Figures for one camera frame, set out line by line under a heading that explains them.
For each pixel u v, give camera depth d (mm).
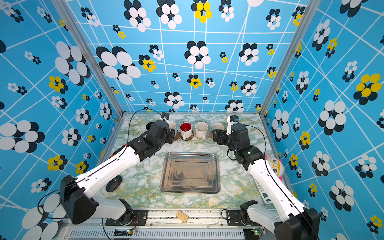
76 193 392
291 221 372
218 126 1021
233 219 728
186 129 1046
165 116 649
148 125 998
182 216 734
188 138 1029
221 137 655
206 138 969
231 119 657
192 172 896
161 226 725
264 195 790
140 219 734
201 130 1019
